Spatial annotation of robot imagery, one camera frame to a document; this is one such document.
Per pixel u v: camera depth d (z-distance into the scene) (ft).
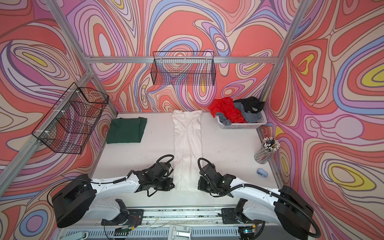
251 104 3.66
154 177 2.16
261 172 2.82
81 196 1.40
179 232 2.22
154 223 2.40
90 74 3.00
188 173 2.84
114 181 1.66
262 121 3.42
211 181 2.05
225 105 3.73
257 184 1.63
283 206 1.37
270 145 2.63
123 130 3.52
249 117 3.39
